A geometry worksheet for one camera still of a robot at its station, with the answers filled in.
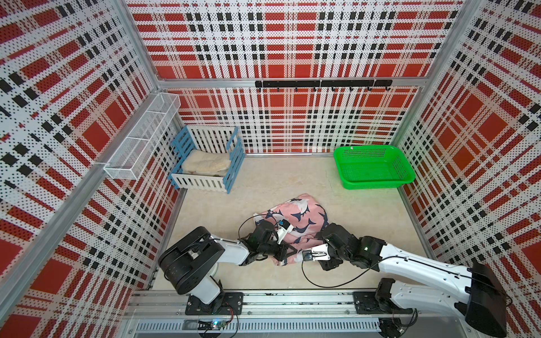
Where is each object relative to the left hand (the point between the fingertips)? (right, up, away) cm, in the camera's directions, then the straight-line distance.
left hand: (297, 250), depth 84 cm
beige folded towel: (-51, +38, +27) cm, 69 cm away
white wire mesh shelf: (-72, +38, +7) cm, 82 cm away
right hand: (+10, +5, -5) cm, 12 cm away
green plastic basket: (+46, +35, +34) cm, 67 cm away
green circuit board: (-30, -20, -15) cm, 39 cm away
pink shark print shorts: (+5, +11, +9) cm, 15 cm away
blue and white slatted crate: (-44, +51, +29) cm, 73 cm away
